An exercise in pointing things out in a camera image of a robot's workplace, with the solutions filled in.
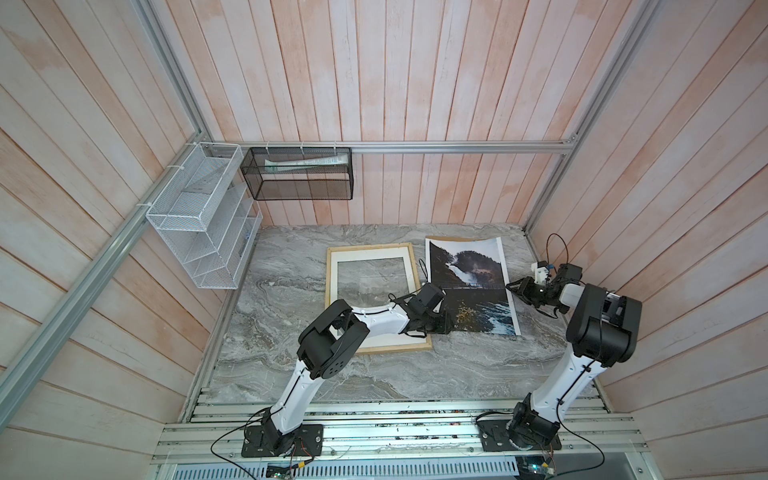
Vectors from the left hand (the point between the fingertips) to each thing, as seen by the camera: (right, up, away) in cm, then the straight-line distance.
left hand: (450, 332), depth 91 cm
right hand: (+23, +14, +10) cm, 29 cm away
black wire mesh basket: (-51, +53, +13) cm, 75 cm away
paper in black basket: (-55, +51, -1) cm, 75 cm away
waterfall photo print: (+13, +17, +17) cm, 27 cm away
